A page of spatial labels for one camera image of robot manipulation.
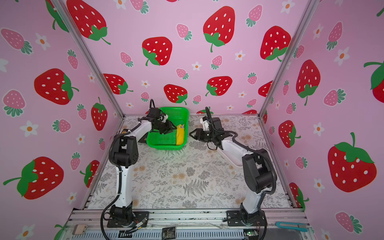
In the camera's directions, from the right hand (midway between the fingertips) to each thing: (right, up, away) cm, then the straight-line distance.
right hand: (191, 134), depth 88 cm
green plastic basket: (-11, +13, +23) cm, 29 cm away
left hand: (-12, +4, +15) cm, 20 cm away
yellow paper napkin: (-9, -1, +18) cm, 20 cm away
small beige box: (-52, -44, -19) cm, 71 cm away
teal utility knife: (+54, -45, -16) cm, 72 cm away
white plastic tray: (+18, -7, -28) cm, 34 cm away
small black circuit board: (-10, -46, -19) cm, 51 cm away
